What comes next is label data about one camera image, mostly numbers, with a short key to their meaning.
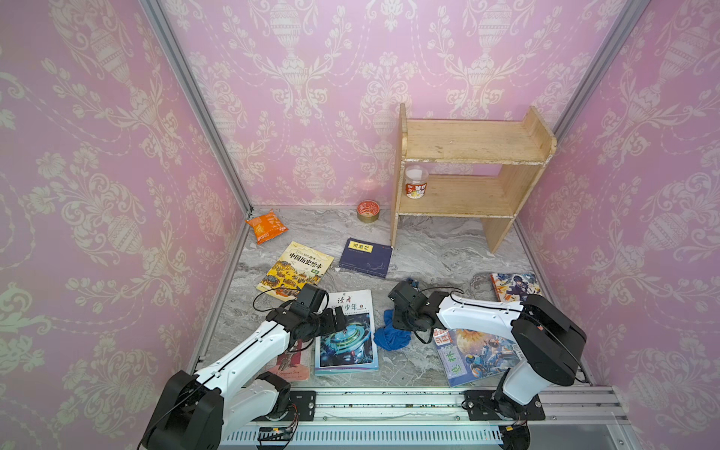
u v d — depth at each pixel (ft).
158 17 2.30
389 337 2.66
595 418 2.43
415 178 3.02
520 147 2.56
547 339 1.46
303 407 2.44
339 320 2.56
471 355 2.70
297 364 2.66
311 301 2.17
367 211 3.81
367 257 3.41
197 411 1.31
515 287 3.10
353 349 2.74
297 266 3.38
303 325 2.03
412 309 2.24
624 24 2.30
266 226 3.61
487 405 2.44
